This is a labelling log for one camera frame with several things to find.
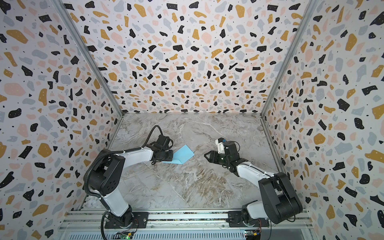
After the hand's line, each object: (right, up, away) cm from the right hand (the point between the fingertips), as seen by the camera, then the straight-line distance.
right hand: (205, 153), depth 87 cm
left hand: (-22, -2, +8) cm, 24 cm away
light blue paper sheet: (-15, -4, +12) cm, 20 cm away
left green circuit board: (-39, -36, -17) cm, 55 cm away
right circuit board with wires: (+22, -36, -15) cm, 45 cm away
